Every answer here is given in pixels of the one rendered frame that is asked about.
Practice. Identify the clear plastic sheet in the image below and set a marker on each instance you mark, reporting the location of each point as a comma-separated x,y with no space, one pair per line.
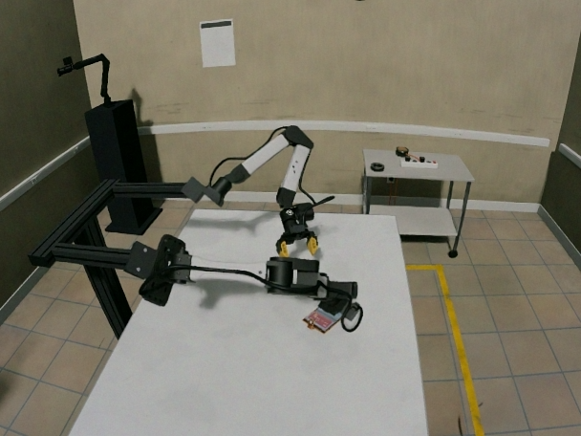
336,315

